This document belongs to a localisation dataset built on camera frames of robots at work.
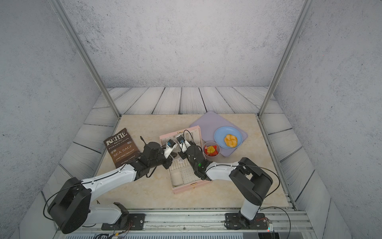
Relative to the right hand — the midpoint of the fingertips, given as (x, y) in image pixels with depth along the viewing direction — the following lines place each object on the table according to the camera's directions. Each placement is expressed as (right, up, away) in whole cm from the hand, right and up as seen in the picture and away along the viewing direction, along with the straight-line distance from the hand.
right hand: (183, 139), depth 85 cm
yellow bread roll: (+31, -2, +17) cm, 35 cm away
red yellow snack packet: (+17, -8, +11) cm, 22 cm away
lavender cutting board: (+17, +9, +31) cm, 36 cm away
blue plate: (+25, +2, +23) cm, 34 cm away
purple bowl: (+18, -4, +16) cm, 24 cm away
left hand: (-3, -8, -1) cm, 9 cm away
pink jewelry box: (0, -19, -4) cm, 20 cm away
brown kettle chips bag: (-42, -7, +14) cm, 45 cm away
